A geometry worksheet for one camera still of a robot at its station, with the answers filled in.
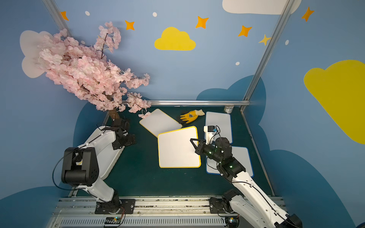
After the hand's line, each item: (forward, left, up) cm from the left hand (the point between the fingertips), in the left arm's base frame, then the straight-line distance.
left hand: (128, 141), depth 94 cm
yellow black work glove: (+28, -42, -5) cm, 51 cm away
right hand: (-9, -43, +20) cm, 48 cm away
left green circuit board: (-43, -1, -8) cm, 44 cm away
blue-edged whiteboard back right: (+23, -68, -6) cm, 72 cm away
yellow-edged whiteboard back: (+22, -17, -6) cm, 28 cm away
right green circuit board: (-42, -64, -8) cm, 77 cm away
